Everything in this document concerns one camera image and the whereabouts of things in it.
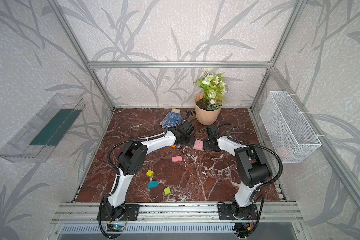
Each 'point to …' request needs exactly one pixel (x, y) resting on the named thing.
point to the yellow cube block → (150, 173)
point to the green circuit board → (115, 227)
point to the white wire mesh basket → (290, 133)
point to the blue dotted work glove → (171, 119)
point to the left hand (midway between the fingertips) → (194, 137)
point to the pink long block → (199, 145)
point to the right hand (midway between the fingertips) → (209, 141)
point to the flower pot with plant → (209, 102)
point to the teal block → (152, 184)
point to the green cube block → (167, 191)
